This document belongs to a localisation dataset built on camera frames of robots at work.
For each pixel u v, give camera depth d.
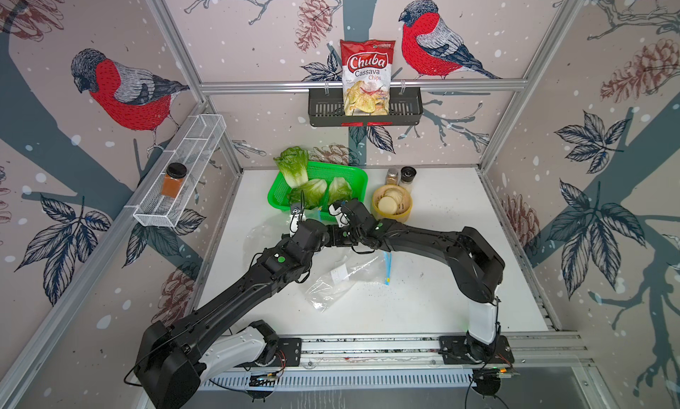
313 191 1.01
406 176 1.04
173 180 0.66
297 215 0.67
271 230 0.98
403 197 1.06
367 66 0.85
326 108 0.95
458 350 0.73
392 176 1.07
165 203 0.71
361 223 0.69
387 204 1.01
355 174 1.08
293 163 1.01
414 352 0.75
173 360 0.38
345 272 0.81
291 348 0.75
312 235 0.57
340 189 1.01
